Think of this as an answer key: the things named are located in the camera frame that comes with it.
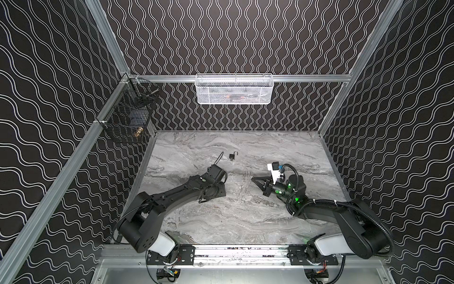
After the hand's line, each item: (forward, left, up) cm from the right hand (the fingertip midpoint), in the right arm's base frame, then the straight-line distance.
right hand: (254, 179), depth 82 cm
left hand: (-3, +13, -8) cm, 15 cm away
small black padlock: (+25, +11, -14) cm, 30 cm away
